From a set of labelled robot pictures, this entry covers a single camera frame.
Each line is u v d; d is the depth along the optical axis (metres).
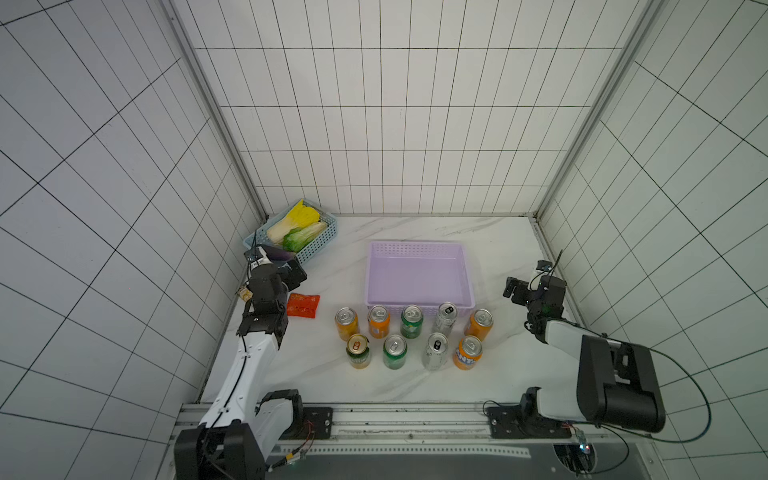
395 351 0.75
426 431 0.73
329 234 1.09
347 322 0.80
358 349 0.74
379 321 0.81
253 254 0.67
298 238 1.03
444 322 0.78
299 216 1.10
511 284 0.85
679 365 0.41
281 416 0.61
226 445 0.38
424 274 1.03
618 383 0.43
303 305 0.93
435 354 0.72
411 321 0.81
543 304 0.71
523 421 0.67
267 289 0.61
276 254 1.03
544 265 0.79
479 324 0.79
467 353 0.75
